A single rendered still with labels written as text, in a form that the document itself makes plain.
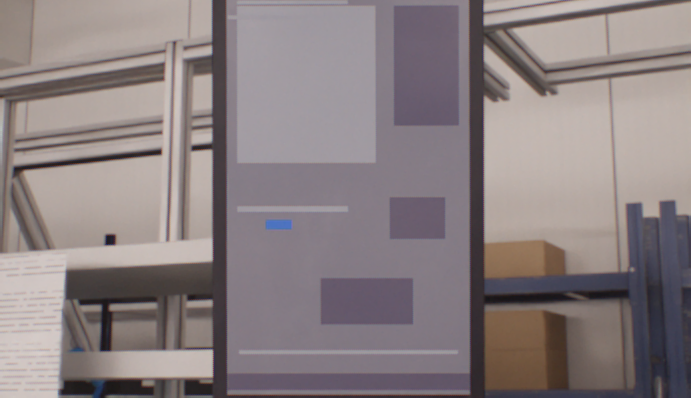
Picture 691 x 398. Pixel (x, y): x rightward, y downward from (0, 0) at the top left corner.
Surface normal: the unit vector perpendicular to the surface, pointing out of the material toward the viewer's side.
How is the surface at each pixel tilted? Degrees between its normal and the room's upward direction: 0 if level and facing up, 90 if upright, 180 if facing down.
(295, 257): 101
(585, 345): 90
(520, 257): 90
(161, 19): 90
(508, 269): 90
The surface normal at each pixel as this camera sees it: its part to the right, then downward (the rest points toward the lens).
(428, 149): -0.01, 0.00
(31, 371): -0.42, -0.18
